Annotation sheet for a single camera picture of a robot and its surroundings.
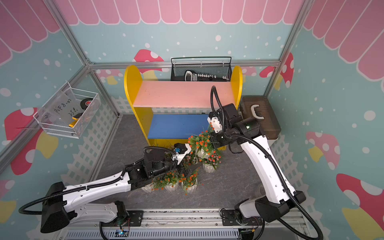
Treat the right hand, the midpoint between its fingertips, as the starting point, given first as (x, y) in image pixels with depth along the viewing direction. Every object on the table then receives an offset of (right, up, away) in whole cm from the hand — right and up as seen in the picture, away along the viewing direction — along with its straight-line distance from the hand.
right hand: (212, 140), depth 68 cm
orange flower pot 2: (-11, -23, +8) cm, 26 cm away
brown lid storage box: (+34, +19, +29) cm, 49 cm away
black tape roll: (-67, +19, +12) cm, 70 cm away
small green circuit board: (-45, -45, +4) cm, 64 cm away
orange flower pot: (-20, -20, +5) cm, 29 cm away
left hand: (-7, -7, 0) cm, 10 cm away
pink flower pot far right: (+1, -16, +16) cm, 23 cm away
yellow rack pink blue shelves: (-29, +19, +58) cm, 67 cm away
